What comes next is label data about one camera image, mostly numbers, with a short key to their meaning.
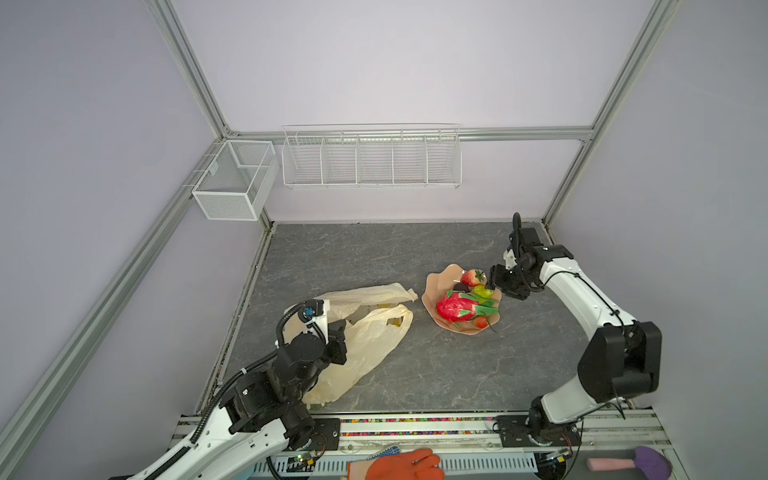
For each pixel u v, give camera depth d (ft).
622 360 1.43
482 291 2.96
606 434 2.43
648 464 2.26
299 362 1.54
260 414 1.52
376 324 2.33
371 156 3.27
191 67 2.53
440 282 3.25
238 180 3.34
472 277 3.08
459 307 2.84
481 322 2.79
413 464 2.28
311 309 1.89
